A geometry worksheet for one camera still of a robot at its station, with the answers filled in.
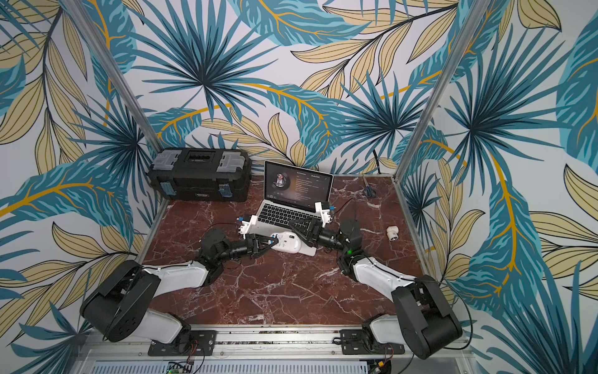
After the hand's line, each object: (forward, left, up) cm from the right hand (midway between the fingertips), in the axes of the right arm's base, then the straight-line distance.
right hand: (290, 228), depth 74 cm
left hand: (-3, +5, -5) cm, 8 cm away
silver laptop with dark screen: (+29, 0, -16) cm, 33 cm away
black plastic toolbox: (+30, +36, -5) cm, 47 cm away
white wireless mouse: (-2, +1, -5) cm, 6 cm away
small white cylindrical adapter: (+10, -42, -21) cm, 48 cm away
